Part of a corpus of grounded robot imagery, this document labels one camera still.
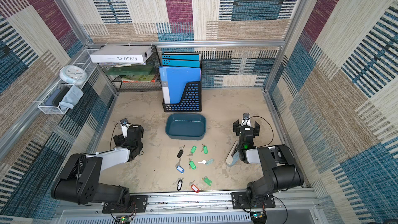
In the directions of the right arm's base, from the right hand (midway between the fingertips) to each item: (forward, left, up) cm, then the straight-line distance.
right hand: (248, 119), depth 91 cm
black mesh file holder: (+14, +33, +2) cm, 36 cm away
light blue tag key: (-21, +25, -9) cm, 34 cm away
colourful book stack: (+26, +60, +10) cm, 67 cm away
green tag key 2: (-13, +25, -11) cm, 30 cm away
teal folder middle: (+31, +39, +18) cm, 53 cm away
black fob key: (-16, +40, -10) cm, 44 cm away
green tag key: (-12, +32, -10) cm, 36 cm away
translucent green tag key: (-30, +24, -10) cm, 40 cm away
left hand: (-5, +71, -2) cm, 71 cm away
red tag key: (-33, +31, -11) cm, 47 cm away
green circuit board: (-46, +62, -10) cm, 78 cm away
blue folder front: (+19, +43, +14) cm, 49 cm away
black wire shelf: (+30, +55, +22) cm, 66 cm away
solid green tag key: (-22, +33, -10) cm, 41 cm away
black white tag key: (-31, +39, -10) cm, 50 cm away
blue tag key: (-23, +39, -10) cm, 47 cm away
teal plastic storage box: (+1, +37, -8) cm, 38 cm away
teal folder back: (+37, +30, +18) cm, 51 cm away
